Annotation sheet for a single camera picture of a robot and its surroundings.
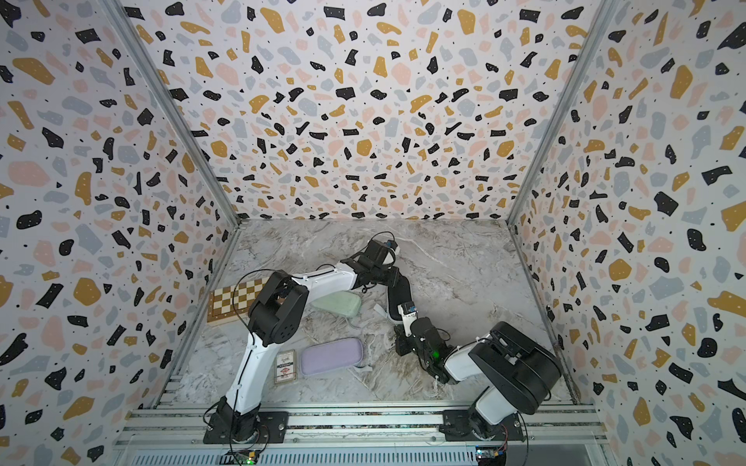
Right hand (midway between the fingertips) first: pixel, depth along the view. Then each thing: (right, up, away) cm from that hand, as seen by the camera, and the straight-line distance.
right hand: (395, 329), depth 90 cm
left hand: (+3, +16, +9) cm, 19 cm away
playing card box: (-31, -9, -9) cm, 34 cm away
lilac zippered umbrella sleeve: (-19, -6, -6) cm, 20 cm away
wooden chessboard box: (-53, +7, +4) cm, 53 cm away
